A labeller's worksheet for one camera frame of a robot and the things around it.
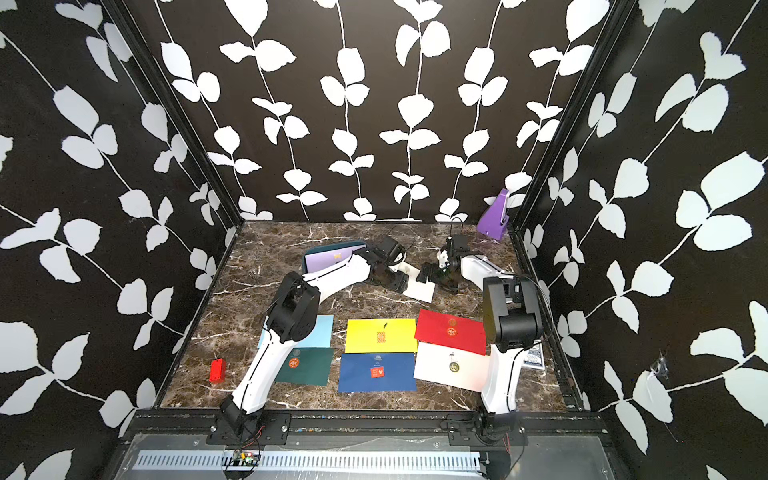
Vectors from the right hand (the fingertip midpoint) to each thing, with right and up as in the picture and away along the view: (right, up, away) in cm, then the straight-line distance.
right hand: (425, 276), depth 99 cm
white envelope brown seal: (-1, -5, -4) cm, 6 cm away
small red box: (-59, -25, -19) cm, 67 cm away
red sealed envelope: (+7, -16, -7) cm, 19 cm away
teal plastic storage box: (-35, +9, +7) cm, 37 cm away
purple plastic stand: (+29, +20, +15) cm, 39 cm away
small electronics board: (-47, -41, -29) cm, 69 cm away
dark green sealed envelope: (-36, -25, -13) cm, 46 cm away
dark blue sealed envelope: (-16, -26, -16) cm, 34 cm away
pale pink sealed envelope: (+6, -25, -15) cm, 30 cm away
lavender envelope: (-37, +5, +3) cm, 37 cm away
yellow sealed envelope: (-15, -18, -9) cm, 25 cm away
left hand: (-8, -2, +1) cm, 8 cm away
